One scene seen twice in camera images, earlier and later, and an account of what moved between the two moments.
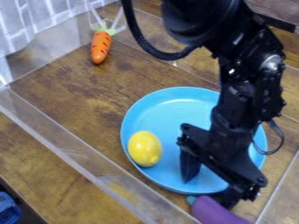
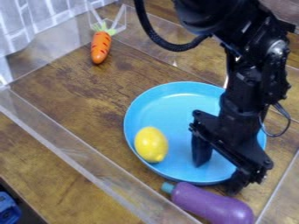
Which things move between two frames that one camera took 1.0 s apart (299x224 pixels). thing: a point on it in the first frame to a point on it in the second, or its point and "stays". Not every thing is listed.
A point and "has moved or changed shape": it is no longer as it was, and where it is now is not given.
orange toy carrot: x=101 y=42 stays
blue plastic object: x=10 y=210 stays
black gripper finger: x=191 y=166 to x=201 y=151
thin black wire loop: x=254 y=137 to x=290 y=119
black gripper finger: x=233 y=197 to x=238 y=184
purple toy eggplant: x=210 y=212 has moved or changed shape
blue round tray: x=161 y=113 has moved or changed shape
